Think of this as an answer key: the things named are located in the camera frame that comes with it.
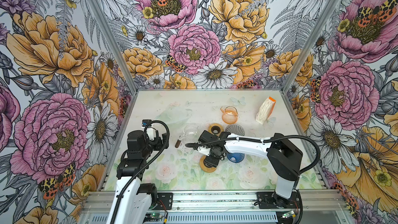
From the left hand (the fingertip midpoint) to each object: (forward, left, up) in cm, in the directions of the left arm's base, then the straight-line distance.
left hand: (160, 138), depth 78 cm
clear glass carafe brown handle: (+10, -14, -15) cm, 22 cm away
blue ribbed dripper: (-4, -39, -14) cm, 42 cm away
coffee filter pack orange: (+23, -61, -7) cm, 66 cm away
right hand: (-7, -27, -14) cm, 31 cm away
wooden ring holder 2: (-11, -22, -12) cm, 27 cm away
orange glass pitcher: (+26, -40, -15) cm, 50 cm away
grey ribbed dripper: (+11, -41, -10) cm, 44 cm away
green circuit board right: (-30, -60, -15) cm, 69 cm away
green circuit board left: (-30, +1, -16) cm, 34 cm away
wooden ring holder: (+14, -30, -14) cm, 36 cm away
